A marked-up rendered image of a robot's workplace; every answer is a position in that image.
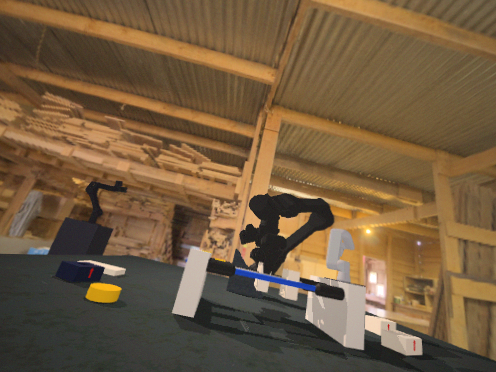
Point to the yellow short cylinder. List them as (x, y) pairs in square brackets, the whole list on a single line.
[(103, 293)]

